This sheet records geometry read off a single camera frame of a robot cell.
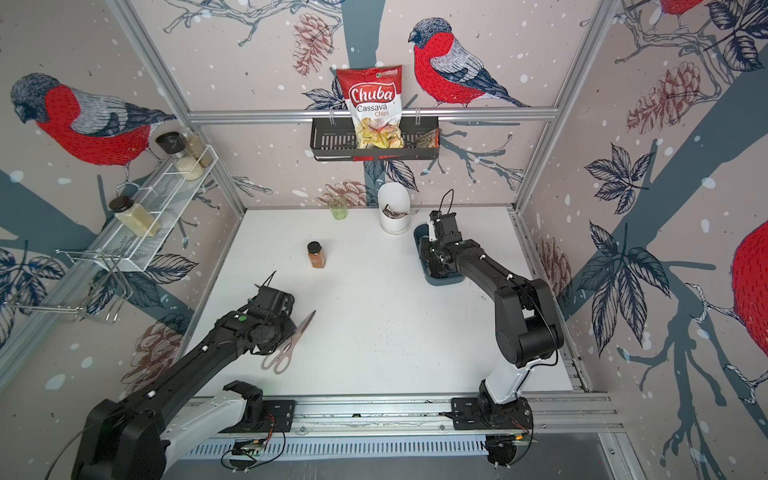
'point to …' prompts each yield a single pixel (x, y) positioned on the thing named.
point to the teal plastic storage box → (420, 231)
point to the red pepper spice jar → (316, 254)
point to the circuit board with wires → (247, 454)
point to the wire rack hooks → (72, 282)
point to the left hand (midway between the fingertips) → (297, 324)
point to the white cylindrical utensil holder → (394, 200)
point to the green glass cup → (338, 206)
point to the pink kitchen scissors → (283, 355)
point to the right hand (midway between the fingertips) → (423, 244)
